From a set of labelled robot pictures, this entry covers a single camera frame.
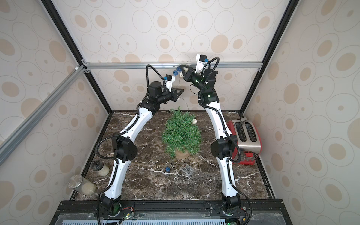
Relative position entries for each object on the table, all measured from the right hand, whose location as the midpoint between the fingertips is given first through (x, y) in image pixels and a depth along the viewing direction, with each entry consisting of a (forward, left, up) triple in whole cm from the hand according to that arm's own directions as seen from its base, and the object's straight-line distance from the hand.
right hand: (187, 65), depth 74 cm
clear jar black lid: (-42, +48, -38) cm, 74 cm away
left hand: (-3, 0, -13) cm, 13 cm away
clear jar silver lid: (-51, +54, -42) cm, 86 cm away
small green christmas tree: (-31, +2, -21) cm, 38 cm away
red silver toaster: (-24, -37, -33) cm, 55 cm away
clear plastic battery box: (-37, -1, -49) cm, 61 cm away
